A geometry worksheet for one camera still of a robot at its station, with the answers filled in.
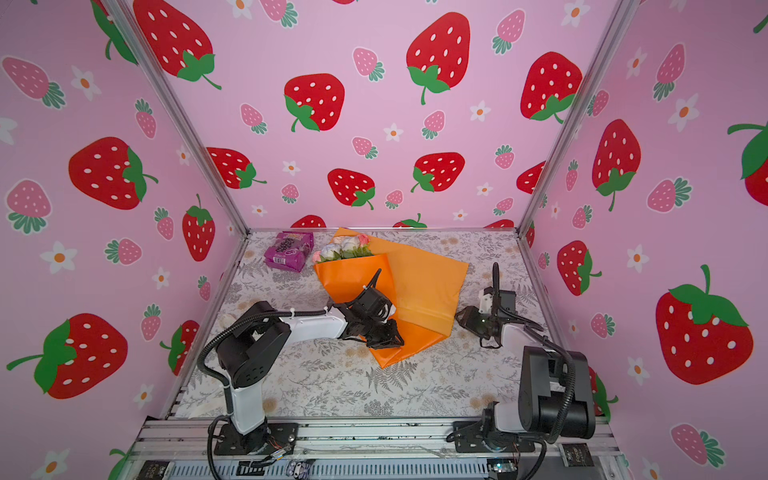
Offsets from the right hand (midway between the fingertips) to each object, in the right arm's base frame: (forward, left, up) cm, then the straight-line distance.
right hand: (460, 316), depth 92 cm
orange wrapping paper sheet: (+11, +12, -2) cm, 16 cm away
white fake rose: (+20, +47, +4) cm, 51 cm away
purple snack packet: (+18, +62, +4) cm, 64 cm away
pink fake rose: (+29, +37, +2) cm, 47 cm away
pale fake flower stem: (+22, +39, +1) cm, 45 cm away
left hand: (-11, +16, -1) cm, 19 cm away
